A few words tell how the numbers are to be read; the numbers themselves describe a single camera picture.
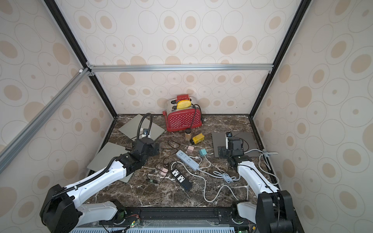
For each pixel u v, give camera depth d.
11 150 0.51
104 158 0.96
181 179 0.83
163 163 0.92
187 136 1.00
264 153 0.98
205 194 0.81
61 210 0.39
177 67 0.88
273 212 0.40
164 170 0.87
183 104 1.00
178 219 0.73
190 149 0.97
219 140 1.09
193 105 1.00
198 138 1.01
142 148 0.61
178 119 1.00
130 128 1.17
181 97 1.01
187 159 0.92
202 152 0.95
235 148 0.66
